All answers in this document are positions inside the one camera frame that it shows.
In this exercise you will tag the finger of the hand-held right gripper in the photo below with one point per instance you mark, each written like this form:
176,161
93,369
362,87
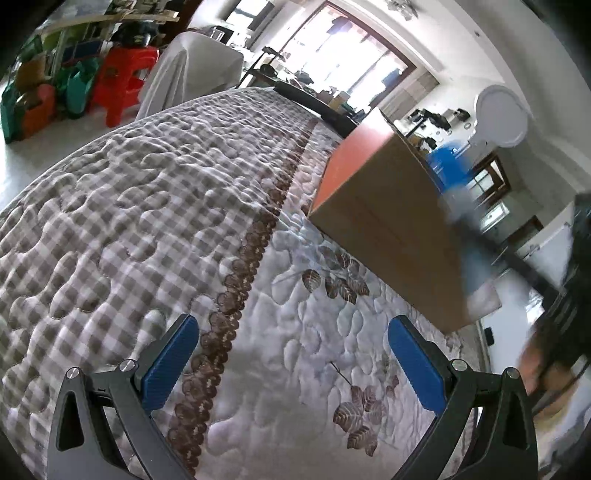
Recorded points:
517,265

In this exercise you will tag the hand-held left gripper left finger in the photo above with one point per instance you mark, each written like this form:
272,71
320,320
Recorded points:
168,364

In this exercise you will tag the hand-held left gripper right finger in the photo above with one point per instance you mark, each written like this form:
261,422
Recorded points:
418,369

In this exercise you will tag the clear tube blue cap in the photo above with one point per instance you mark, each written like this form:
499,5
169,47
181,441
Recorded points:
450,168

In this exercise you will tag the brown cardboard box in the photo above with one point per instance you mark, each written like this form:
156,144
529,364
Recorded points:
392,221

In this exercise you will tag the person's right forearm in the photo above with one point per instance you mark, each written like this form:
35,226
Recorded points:
535,364

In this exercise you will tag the wooden framed window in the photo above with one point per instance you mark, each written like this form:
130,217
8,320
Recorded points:
489,180

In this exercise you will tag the checked leaf print quilt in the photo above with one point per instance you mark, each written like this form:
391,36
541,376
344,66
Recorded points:
138,184

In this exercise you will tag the orange bin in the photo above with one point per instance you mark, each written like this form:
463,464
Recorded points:
37,113

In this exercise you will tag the red plastic stool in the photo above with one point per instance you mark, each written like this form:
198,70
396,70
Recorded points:
122,78

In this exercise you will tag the green bag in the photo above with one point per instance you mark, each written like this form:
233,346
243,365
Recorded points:
9,108
78,87

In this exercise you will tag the white cloth covered chair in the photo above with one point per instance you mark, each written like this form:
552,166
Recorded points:
194,69

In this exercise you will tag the black bed end rail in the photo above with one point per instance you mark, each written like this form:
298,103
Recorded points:
318,106

